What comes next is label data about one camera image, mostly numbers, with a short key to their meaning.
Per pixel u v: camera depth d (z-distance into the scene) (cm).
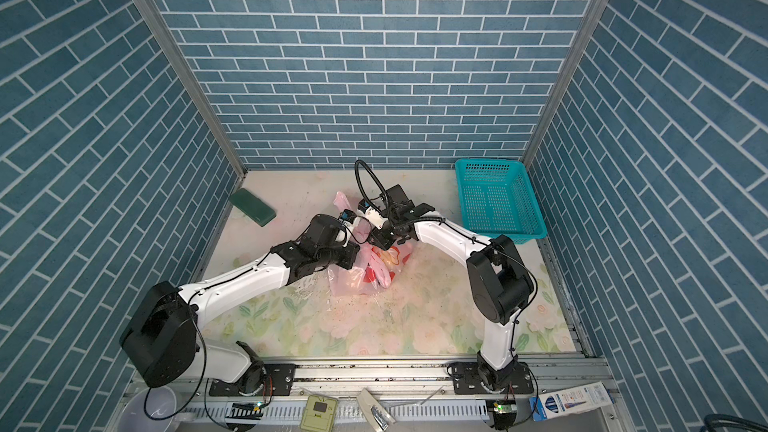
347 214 76
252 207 109
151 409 70
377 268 85
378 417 68
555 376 76
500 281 49
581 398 71
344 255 75
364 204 79
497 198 112
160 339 42
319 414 68
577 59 88
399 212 70
